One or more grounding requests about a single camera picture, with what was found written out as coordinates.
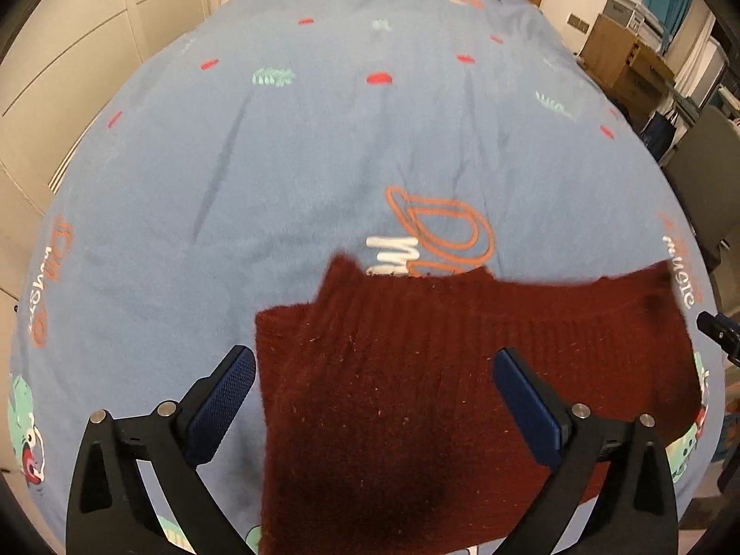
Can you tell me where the cream wardrobe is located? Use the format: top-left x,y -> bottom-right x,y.
0,0 -> 210,302

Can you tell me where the wooden cabinet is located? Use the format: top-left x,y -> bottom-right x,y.
580,13 -> 677,123

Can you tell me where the blue printed blanket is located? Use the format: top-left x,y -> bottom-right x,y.
6,0 -> 726,555

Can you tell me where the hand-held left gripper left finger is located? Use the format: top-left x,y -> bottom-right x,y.
65,345 -> 258,555

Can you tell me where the grey chair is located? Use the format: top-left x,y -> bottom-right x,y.
664,105 -> 740,270

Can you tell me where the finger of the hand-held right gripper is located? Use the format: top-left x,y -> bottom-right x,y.
696,311 -> 740,366

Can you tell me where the grey storage box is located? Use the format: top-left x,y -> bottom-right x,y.
603,0 -> 666,34

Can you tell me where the dark red knit sweater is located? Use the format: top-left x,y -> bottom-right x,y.
254,253 -> 703,555

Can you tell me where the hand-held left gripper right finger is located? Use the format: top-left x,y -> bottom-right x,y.
493,347 -> 678,555

